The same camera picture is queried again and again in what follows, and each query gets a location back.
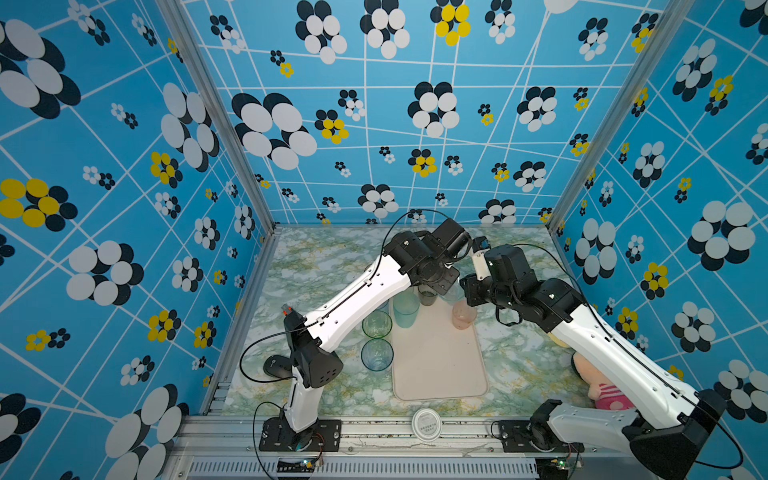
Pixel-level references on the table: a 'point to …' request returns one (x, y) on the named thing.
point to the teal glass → (406, 307)
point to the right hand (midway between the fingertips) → (464, 281)
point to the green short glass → (377, 324)
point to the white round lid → (426, 425)
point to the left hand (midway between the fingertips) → (445, 275)
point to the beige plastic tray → (435, 360)
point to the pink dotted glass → (463, 315)
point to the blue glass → (377, 354)
